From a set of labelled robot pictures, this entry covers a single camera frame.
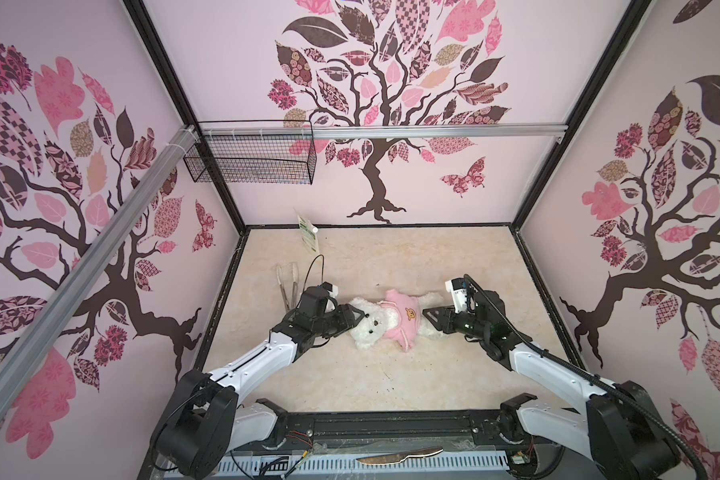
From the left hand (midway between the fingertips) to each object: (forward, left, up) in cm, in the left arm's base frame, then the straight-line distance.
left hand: (361, 321), depth 84 cm
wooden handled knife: (-32, -8, -8) cm, 34 cm away
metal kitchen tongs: (+22, +24, -8) cm, 34 cm away
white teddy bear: (-3, -2, 0) cm, 4 cm away
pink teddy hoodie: (-2, -13, -2) cm, 13 cm away
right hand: (+3, -19, +2) cm, 20 cm away
